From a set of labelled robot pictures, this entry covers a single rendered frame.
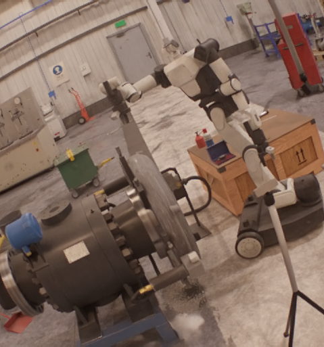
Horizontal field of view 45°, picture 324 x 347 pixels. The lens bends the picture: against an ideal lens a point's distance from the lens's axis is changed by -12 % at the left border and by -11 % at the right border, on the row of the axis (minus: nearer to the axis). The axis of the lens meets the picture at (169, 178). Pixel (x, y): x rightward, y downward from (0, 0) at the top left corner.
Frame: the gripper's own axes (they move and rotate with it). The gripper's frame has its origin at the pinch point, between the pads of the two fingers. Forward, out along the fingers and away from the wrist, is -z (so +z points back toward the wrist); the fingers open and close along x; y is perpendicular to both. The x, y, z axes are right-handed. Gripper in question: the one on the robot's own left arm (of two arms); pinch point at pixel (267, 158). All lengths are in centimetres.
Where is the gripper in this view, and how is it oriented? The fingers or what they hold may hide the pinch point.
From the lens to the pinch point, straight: 262.8
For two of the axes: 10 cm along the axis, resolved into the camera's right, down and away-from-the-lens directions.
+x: -6.7, 4.2, -6.1
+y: 5.9, -1.9, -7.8
